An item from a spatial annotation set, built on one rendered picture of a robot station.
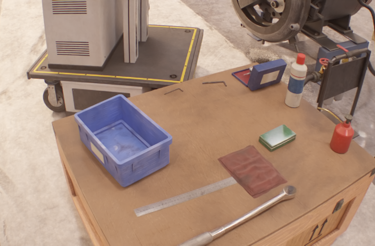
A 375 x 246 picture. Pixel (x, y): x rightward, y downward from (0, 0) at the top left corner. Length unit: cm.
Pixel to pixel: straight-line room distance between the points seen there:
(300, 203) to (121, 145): 62
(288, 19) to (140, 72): 94
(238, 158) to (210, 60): 157
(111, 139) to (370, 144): 154
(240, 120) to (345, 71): 78
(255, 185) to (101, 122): 57
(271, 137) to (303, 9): 113
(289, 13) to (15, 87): 187
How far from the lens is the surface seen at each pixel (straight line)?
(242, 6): 270
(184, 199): 119
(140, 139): 137
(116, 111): 142
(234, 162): 130
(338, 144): 143
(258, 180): 125
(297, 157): 138
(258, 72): 159
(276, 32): 249
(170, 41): 234
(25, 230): 179
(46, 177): 198
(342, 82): 209
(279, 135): 141
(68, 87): 212
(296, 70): 152
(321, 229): 153
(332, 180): 134
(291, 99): 159
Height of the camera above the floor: 137
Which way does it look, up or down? 37 degrees down
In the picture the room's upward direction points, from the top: 4 degrees clockwise
